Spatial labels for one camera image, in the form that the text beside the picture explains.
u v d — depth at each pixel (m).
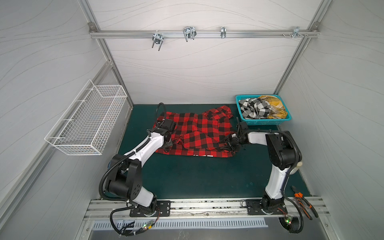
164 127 0.70
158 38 0.79
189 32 0.77
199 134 0.98
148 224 0.69
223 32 0.78
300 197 0.76
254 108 1.07
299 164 0.78
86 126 0.69
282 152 0.52
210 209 0.75
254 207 0.73
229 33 0.78
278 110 1.03
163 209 0.74
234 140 0.87
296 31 0.77
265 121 1.03
